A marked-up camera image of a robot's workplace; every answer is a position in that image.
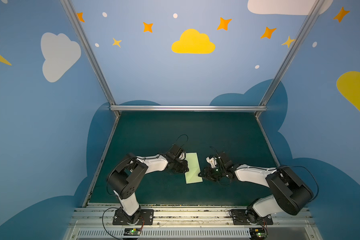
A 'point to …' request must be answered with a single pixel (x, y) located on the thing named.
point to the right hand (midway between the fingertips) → (200, 174)
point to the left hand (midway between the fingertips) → (190, 170)
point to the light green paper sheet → (194, 167)
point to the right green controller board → (257, 233)
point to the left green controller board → (132, 231)
